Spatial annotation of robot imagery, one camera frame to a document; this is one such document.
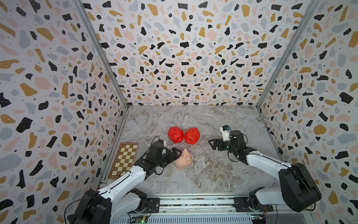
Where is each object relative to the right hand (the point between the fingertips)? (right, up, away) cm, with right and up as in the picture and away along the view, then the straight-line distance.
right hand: (214, 141), depth 89 cm
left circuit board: (-42, -37, -18) cm, 59 cm away
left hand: (-22, -7, -6) cm, 24 cm away
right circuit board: (+19, -37, -17) cm, 45 cm away
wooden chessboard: (-57, -11, -1) cm, 58 cm away
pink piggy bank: (-19, -10, -7) cm, 23 cm away
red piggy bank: (-26, +4, +4) cm, 26 cm away
